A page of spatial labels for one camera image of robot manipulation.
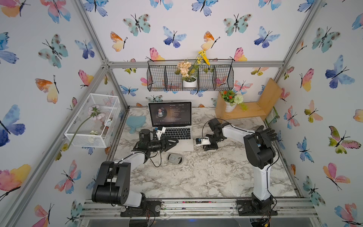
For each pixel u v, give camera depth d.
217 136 0.78
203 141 0.87
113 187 0.44
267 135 1.01
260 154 0.54
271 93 0.96
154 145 0.75
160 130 0.81
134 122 1.14
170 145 0.77
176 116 1.01
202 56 0.81
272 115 1.09
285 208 0.76
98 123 0.73
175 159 0.89
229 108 1.02
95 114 0.74
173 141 0.81
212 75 0.99
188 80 0.92
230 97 0.96
